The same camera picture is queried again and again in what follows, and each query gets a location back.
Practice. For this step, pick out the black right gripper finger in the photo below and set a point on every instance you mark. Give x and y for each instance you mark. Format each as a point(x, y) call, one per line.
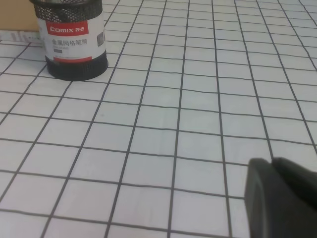
point(281, 199)

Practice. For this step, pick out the black mesh pen holder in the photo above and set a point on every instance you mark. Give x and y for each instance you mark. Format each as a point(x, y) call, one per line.
point(73, 37)

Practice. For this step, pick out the red white book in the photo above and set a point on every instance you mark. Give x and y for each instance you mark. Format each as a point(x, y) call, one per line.
point(22, 36)

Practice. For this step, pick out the brown kraft notebook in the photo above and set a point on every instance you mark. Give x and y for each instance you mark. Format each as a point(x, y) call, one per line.
point(17, 15)

